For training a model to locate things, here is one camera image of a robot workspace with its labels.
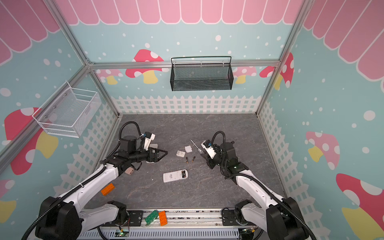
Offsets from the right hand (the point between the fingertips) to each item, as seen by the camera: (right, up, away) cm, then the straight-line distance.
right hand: (203, 152), depth 82 cm
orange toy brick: (-20, -32, -8) cm, 39 cm away
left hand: (-22, -1, -2) cm, 22 cm away
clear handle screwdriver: (-2, +1, -1) cm, 3 cm away
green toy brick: (-27, -32, -9) cm, 43 cm away
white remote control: (-16, -14, +5) cm, 22 cm away
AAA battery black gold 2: (-6, -6, +12) cm, 15 cm away
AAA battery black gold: (-10, -7, +12) cm, 17 cm away
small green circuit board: (-39, -38, -10) cm, 56 cm away
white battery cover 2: (-9, -1, +18) cm, 20 cm away
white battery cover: (-14, -3, +14) cm, 20 cm away
